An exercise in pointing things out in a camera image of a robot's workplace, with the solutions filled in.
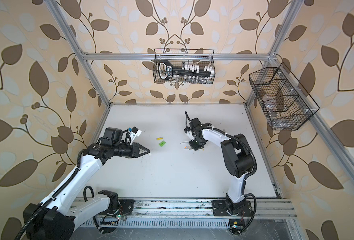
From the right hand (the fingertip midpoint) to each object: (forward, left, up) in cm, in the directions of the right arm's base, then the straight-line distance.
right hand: (196, 147), depth 95 cm
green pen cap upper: (+6, +22, -2) cm, 23 cm away
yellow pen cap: (+8, +26, -2) cm, 27 cm away
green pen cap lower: (+4, +23, -2) cm, 23 cm away
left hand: (-11, +26, +18) cm, 34 cm away
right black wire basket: (+3, -43, +30) cm, 53 cm away
